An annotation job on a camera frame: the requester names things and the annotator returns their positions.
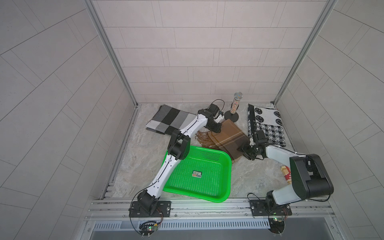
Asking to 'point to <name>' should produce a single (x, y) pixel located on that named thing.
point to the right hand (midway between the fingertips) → (238, 148)
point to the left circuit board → (147, 228)
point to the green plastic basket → (205, 173)
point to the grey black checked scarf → (167, 120)
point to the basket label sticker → (197, 174)
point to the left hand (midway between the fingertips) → (221, 129)
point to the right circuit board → (276, 224)
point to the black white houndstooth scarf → (268, 120)
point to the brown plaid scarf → (230, 138)
